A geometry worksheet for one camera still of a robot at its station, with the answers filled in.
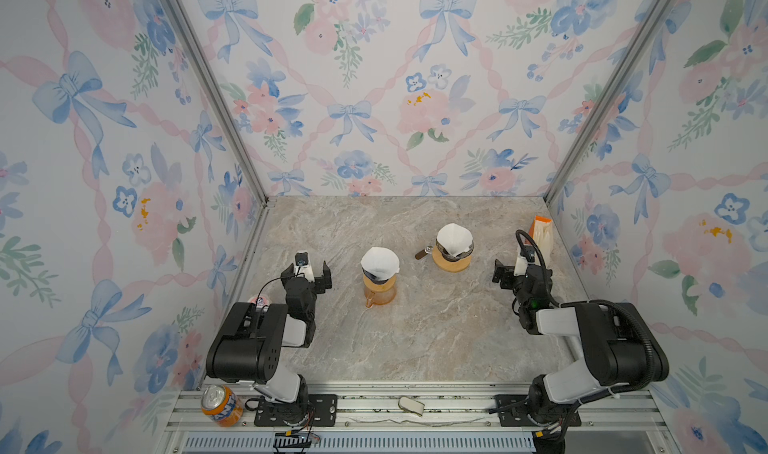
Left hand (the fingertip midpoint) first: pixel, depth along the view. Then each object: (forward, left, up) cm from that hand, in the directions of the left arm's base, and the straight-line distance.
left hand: (309, 261), depth 91 cm
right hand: (+2, -63, -2) cm, 63 cm away
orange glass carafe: (-7, -22, -8) cm, 24 cm away
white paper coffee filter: (-3, -22, +4) cm, 23 cm away
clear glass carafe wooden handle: (+5, -35, -2) cm, 35 cm away
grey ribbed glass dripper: (-1, -41, +5) cm, 41 cm away
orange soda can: (-39, +12, +1) cm, 41 cm away
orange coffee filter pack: (+12, -74, +1) cm, 75 cm away
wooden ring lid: (-2, -42, +2) cm, 42 cm away
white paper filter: (+4, -44, +7) cm, 44 cm away
